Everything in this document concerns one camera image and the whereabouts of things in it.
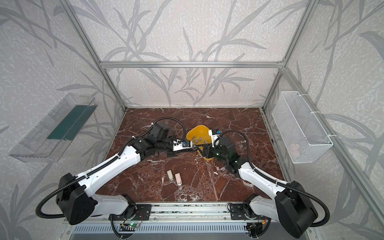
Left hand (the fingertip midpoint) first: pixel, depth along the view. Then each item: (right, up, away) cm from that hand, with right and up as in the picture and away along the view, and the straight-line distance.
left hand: (187, 140), depth 77 cm
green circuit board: (-25, -40, -6) cm, 47 cm away
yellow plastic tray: (+7, 0, +25) cm, 26 cm away
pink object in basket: (+53, -5, -5) cm, 53 cm away
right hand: (+6, -1, +3) cm, 7 cm away
